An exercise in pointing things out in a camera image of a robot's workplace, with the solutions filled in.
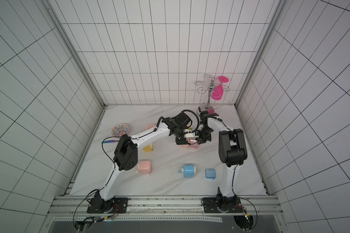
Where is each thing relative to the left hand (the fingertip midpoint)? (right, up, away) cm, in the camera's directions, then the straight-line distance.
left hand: (182, 137), depth 91 cm
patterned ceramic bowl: (-44, +4, +10) cm, 46 cm away
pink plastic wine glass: (+28, +32, +18) cm, 47 cm away
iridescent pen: (-50, -4, +7) cm, 51 cm away
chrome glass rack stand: (+18, +37, +3) cm, 41 cm away
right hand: (+12, -2, +5) cm, 13 cm away
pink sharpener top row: (-22, +7, +7) cm, 25 cm away
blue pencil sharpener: (+3, -16, -14) cm, 21 cm away
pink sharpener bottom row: (-22, -15, -10) cm, 29 cm away
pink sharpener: (+9, -6, +3) cm, 11 cm away
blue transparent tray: (+17, -20, -7) cm, 27 cm away
